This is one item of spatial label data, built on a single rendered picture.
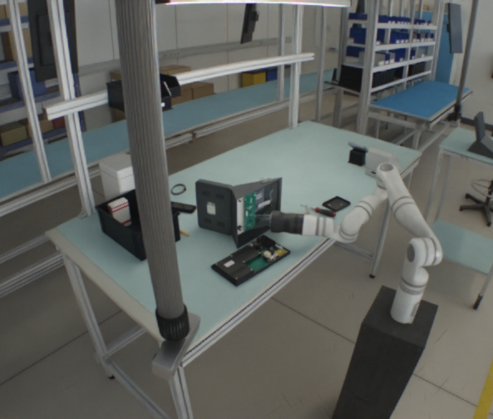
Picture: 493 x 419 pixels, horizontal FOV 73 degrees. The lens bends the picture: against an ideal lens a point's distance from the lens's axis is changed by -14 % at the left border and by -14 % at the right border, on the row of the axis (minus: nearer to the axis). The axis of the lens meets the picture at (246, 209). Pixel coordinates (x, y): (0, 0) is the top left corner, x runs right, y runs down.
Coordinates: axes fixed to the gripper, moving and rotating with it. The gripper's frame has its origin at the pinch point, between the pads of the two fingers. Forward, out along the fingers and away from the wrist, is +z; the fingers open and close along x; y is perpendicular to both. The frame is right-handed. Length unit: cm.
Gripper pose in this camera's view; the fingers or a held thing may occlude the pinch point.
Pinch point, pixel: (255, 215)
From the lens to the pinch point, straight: 142.1
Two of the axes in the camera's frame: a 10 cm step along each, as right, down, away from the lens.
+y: -2.0, 5.0, -8.5
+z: -9.8, -1.0, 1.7
